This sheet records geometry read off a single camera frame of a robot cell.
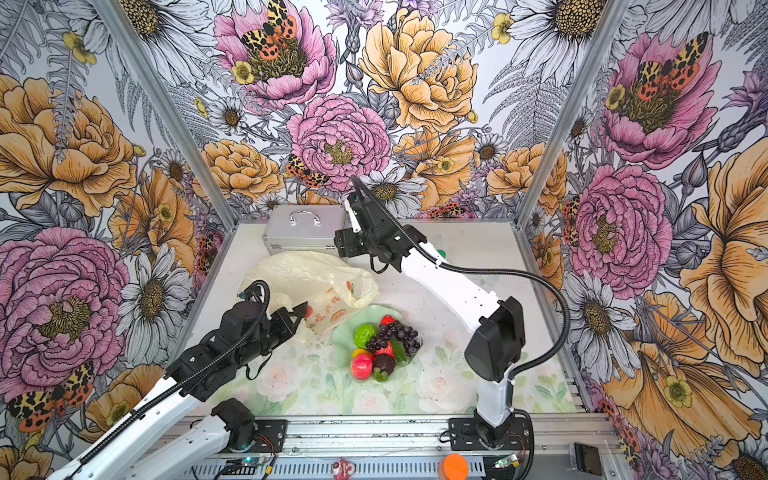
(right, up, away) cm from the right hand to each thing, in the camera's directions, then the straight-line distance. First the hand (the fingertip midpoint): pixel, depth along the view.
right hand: (349, 246), depth 79 cm
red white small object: (0, -49, -13) cm, 50 cm away
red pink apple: (+4, -30, -3) cm, 31 cm away
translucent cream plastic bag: (-8, -12, +12) cm, 19 cm away
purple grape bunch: (+15, -23, +2) cm, 28 cm away
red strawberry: (+10, -21, +8) cm, 25 cm away
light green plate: (-3, -26, +8) cm, 27 cm away
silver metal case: (-18, +6, +20) cm, 28 cm away
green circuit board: (+38, -51, -8) cm, 64 cm away
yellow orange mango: (+2, -29, +6) cm, 30 cm away
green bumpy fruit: (+3, -24, +6) cm, 25 cm away
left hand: (-11, -19, -4) cm, 23 cm away
